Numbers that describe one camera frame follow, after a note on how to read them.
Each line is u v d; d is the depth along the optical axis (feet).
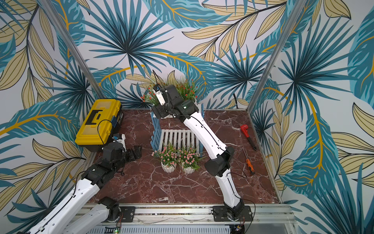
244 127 3.56
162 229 2.31
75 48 2.73
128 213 2.40
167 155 2.56
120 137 2.22
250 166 2.91
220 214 2.40
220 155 1.65
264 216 2.47
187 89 2.39
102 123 2.89
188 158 2.55
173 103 1.83
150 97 2.31
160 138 3.28
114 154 1.86
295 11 2.29
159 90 2.08
